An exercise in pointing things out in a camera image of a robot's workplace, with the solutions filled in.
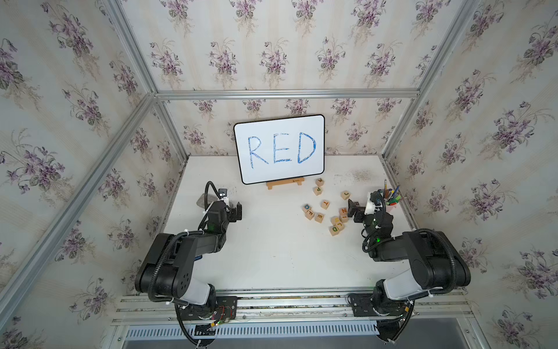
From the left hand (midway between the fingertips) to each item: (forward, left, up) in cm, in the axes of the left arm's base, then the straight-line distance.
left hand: (227, 203), depth 93 cm
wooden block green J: (+7, -55, -3) cm, 55 cm away
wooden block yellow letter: (-6, -47, -4) cm, 48 cm away
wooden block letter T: (+2, -44, -4) cm, 44 cm away
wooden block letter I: (-6, -51, -3) cm, 52 cm away
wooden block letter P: (+10, -42, -4) cm, 43 cm away
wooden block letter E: (-5, -41, -4) cm, 41 cm away
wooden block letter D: (-11, -46, -4) cm, 47 cm away
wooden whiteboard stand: (+13, -18, -3) cm, 23 cm away
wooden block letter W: (+15, -44, -4) cm, 46 cm away
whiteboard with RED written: (+22, -23, +12) cm, 34 cm away
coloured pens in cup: (0, -71, +5) cm, 71 cm away
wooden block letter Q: (0, -35, -4) cm, 36 cm away
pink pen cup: (-5, -69, +4) cm, 69 cm away
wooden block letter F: (-3, -37, -4) cm, 37 cm away
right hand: (-1, -60, +4) cm, 60 cm away
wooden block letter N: (-2, -52, -3) cm, 52 cm away
